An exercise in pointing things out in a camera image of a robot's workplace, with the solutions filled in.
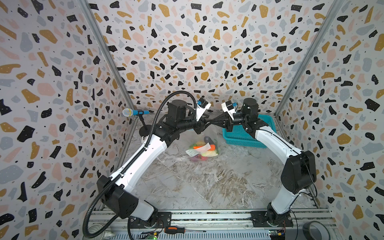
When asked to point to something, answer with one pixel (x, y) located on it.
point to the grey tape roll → (324, 232)
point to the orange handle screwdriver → (179, 230)
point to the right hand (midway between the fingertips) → (209, 121)
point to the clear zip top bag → (204, 146)
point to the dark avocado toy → (207, 139)
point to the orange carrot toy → (212, 147)
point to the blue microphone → (128, 112)
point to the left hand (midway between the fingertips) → (211, 115)
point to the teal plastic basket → (240, 136)
